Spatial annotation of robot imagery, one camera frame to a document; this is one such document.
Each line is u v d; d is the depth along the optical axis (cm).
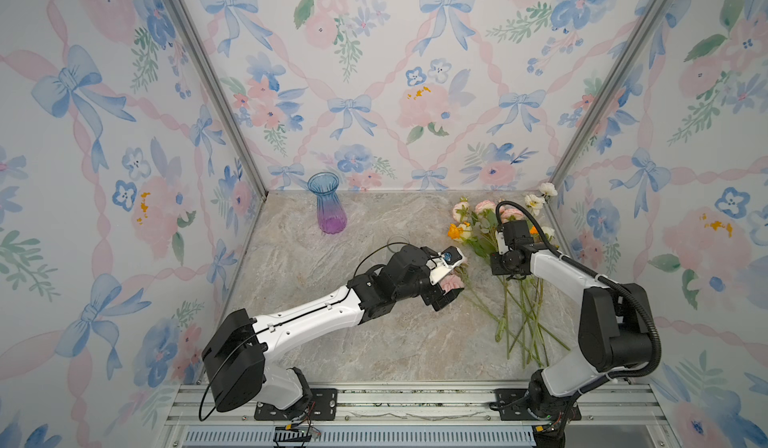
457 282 91
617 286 48
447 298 65
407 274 55
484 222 101
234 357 40
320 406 75
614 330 46
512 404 72
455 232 101
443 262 61
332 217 110
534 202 103
